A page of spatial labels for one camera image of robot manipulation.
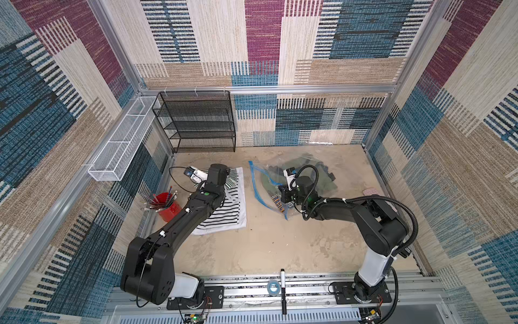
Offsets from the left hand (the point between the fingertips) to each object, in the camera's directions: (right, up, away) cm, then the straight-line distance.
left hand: (217, 172), depth 86 cm
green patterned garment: (+25, -2, +12) cm, 28 cm away
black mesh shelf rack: (-16, +26, +23) cm, 38 cm away
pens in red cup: (-25, -14, +1) cm, 29 cm away
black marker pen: (+27, -43, -12) cm, 52 cm away
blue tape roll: (+22, -44, -12) cm, 50 cm away
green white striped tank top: (+5, -4, +7) cm, 10 cm away
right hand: (+29, -8, +10) cm, 31 cm away
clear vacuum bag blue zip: (+30, -17, +5) cm, 35 cm away
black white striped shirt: (+5, -19, +7) cm, 21 cm away
